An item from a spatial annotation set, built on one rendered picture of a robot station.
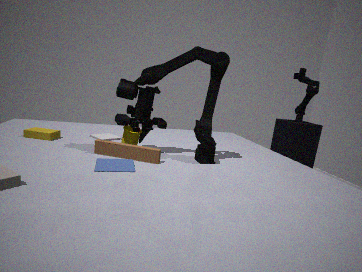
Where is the brown wooden plank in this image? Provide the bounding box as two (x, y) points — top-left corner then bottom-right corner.
(94, 139), (161, 164)

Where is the yellow rectangular block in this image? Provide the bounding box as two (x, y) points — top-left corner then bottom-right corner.
(23, 127), (60, 141)

